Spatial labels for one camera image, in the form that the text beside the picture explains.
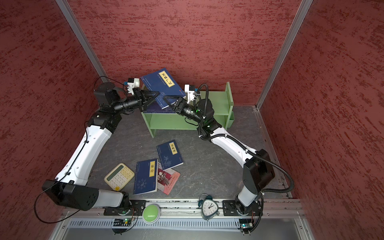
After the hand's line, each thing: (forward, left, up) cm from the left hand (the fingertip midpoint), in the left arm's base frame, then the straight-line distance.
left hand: (159, 97), depth 63 cm
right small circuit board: (-42, -41, -44) cm, 73 cm away
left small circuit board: (-42, +17, -44) cm, 63 cm away
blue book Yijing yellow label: (-20, +12, -43) cm, 49 cm away
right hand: (-1, -2, -3) cm, 3 cm away
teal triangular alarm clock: (-35, -23, -40) cm, 58 cm away
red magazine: (-21, 0, -44) cm, 49 cm away
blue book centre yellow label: (-7, +1, -43) cm, 44 cm away
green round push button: (-38, +5, -41) cm, 57 cm away
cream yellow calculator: (-21, +28, -43) cm, 55 cm away
